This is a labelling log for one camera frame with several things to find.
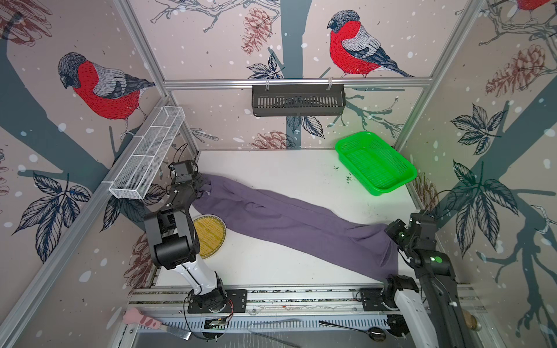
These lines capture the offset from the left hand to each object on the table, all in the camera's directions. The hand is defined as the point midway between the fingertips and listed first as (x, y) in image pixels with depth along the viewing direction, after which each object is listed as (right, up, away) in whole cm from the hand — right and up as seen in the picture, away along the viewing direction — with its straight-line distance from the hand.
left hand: (199, 174), depth 95 cm
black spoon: (+67, -50, -28) cm, 88 cm away
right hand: (+78, -17, -16) cm, 81 cm away
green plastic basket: (+90, +3, +19) cm, 92 cm away
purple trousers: (+47, -21, -2) cm, 52 cm away
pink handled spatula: (-11, -46, -26) cm, 54 cm away
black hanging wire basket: (+39, +37, +12) cm, 55 cm away
